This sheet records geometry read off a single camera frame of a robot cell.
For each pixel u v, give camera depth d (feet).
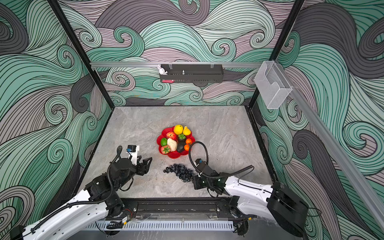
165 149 2.87
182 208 2.48
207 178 2.05
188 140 3.12
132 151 2.12
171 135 3.12
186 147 2.95
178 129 3.21
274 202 1.36
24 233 1.38
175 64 3.04
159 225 2.29
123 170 1.81
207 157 2.58
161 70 2.80
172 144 3.01
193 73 3.14
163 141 3.10
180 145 3.03
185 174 2.67
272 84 2.56
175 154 2.95
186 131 3.20
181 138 3.12
